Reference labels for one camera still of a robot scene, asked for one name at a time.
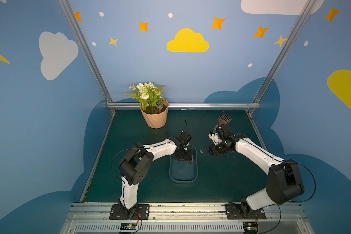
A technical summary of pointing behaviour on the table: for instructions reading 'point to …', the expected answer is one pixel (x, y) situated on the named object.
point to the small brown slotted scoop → (223, 119)
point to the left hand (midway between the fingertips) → (190, 157)
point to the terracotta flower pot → (156, 120)
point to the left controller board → (128, 227)
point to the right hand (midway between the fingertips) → (214, 149)
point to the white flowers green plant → (149, 95)
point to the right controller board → (250, 227)
